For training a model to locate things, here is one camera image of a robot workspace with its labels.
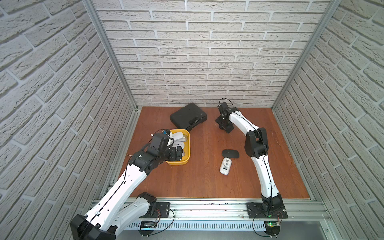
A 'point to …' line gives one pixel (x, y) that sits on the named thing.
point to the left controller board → (147, 227)
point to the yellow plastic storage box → (185, 160)
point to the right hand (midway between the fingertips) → (223, 124)
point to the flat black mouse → (231, 153)
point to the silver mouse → (179, 136)
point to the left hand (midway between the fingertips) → (177, 148)
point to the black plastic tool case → (188, 116)
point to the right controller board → (272, 227)
